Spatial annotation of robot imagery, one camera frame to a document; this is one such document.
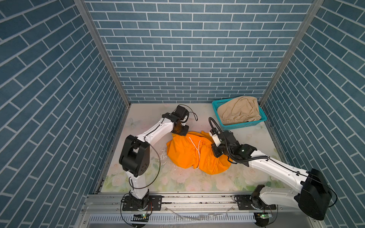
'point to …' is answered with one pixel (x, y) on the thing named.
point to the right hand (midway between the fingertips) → (210, 142)
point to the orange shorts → (195, 150)
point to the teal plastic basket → (217, 103)
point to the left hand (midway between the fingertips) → (184, 131)
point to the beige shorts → (238, 109)
